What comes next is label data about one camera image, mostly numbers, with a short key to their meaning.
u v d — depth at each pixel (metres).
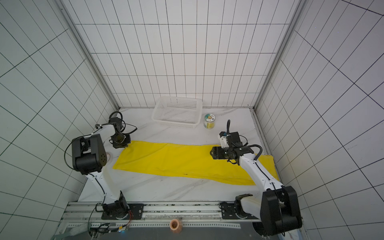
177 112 1.18
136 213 0.73
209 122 1.02
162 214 0.73
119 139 0.84
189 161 0.91
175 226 0.60
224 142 0.77
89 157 0.54
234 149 0.63
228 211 0.73
